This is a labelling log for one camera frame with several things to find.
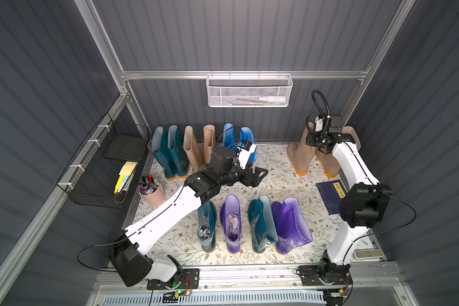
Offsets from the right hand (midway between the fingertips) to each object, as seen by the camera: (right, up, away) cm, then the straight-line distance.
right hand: (314, 136), depth 90 cm
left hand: (-28, -15, -23) cm, 40 cm away
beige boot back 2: (-3, -8, +11) cm, 14 cm away
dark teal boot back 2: (-62, -8, -9) cm, 63 cm away
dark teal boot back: (-71, -6, -6) cm, 72 cm away
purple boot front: (-19, -35, -26) cm, 47 cm away
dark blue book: (+12, -28, +6) cm, 31 cm away
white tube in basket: (-19, +19, +3) cm, 27 cm away
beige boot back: (-56, -7, -3) cm, 57 cm away
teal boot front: (-48, -34, -27) cm, 64 cm away
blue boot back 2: (-32, +1, -1) cm, 32 cm away
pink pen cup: (-76, -25, -3) cm, 81 cm away
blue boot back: (-41, +1, +9) cm, 42 cm away
